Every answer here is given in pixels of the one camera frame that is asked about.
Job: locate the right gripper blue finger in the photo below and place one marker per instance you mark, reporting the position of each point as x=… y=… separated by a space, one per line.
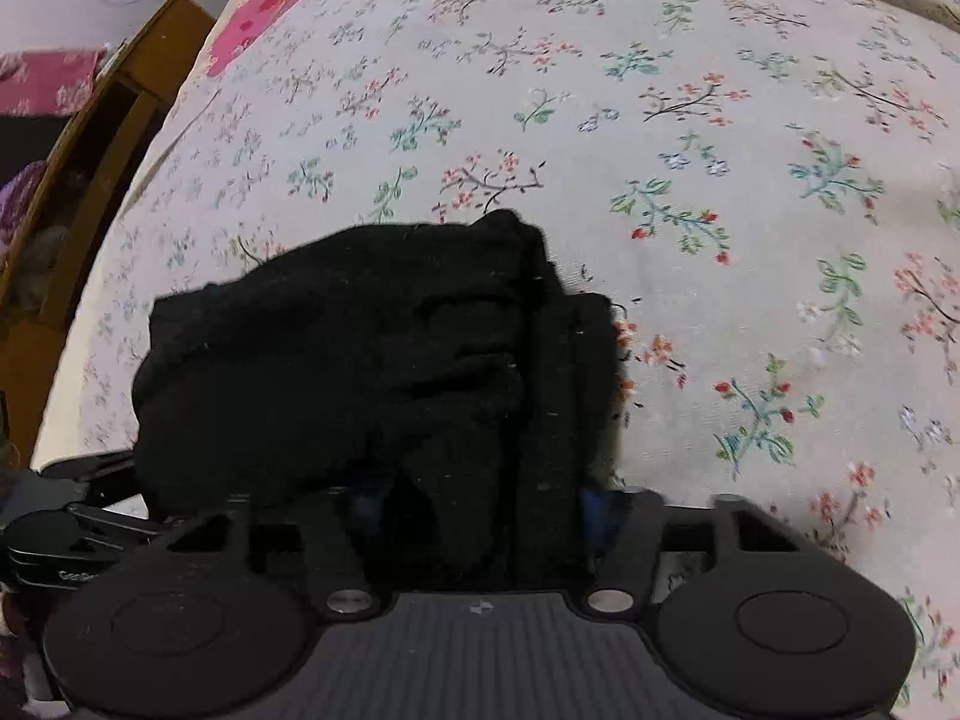
x=604 y=513

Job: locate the black pants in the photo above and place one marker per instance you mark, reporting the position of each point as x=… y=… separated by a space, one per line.
x=441 y=372

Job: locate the floral bed sheet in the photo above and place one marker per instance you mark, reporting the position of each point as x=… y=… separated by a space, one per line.
x=767 y=189

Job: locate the pink patterned cloth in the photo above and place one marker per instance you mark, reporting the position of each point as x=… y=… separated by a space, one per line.
x=48 y=83

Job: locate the wooden bed frame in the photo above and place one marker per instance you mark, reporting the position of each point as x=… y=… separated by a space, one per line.
x=88 y=171

